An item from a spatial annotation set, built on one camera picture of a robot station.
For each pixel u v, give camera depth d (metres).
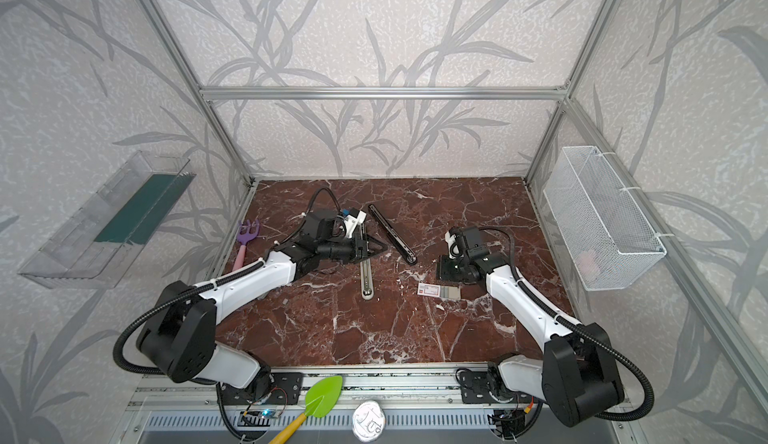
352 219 0.77
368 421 0.65
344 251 0.73
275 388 0.72
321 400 0.72
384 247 0.79
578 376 0.40
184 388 0.75
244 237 1.04
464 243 0.67
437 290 0.90
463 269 0.64
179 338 0.43
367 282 0.90
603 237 0.63
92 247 0.64
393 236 1.02
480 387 0.73
